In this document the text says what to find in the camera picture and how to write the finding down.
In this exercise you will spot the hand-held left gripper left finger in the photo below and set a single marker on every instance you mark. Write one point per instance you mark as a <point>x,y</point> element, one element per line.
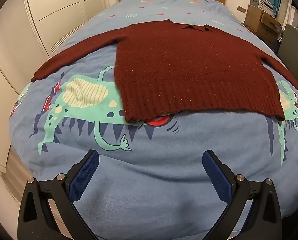
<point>82,177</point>

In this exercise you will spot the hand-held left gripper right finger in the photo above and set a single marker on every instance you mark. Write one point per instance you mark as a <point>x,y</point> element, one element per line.
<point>217,177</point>

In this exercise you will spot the dark red knit sweater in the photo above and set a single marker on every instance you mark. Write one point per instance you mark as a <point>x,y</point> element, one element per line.
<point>188,70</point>

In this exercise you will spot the blue monster print blanket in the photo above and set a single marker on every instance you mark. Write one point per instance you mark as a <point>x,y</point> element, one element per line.
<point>149,175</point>

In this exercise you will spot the grey-green chair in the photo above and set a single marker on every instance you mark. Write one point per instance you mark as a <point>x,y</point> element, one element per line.
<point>292,45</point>

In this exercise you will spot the wooden nightstand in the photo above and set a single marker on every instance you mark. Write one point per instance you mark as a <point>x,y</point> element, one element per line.
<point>260,21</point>

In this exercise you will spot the white wardrobe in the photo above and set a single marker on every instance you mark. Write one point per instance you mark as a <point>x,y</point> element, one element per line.
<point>39,17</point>

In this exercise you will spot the wall socket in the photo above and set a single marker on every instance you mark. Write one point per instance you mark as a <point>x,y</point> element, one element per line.
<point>241,9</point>

